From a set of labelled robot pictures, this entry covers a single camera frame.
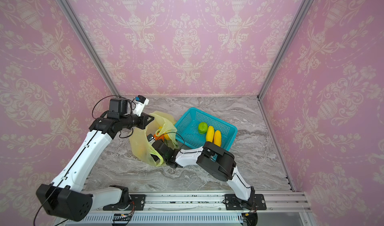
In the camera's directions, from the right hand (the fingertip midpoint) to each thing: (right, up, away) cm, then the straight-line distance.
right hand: (150, 147), depth 87 cm
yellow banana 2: (+40, +5, +6) cm, 41 cm away
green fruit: (+31, +11, +7) cm, 34 cm away
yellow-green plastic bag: (+10, +13, -11) cm, 20 cm away
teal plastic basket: (+21, +6, +12) cm, 26 cm away
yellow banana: (+36, +7, +7) cm, 37 cm away
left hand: (+5, +18, -12) cm, 22 cm away
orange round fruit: (+9, +8, -10) cm, 15 cm away
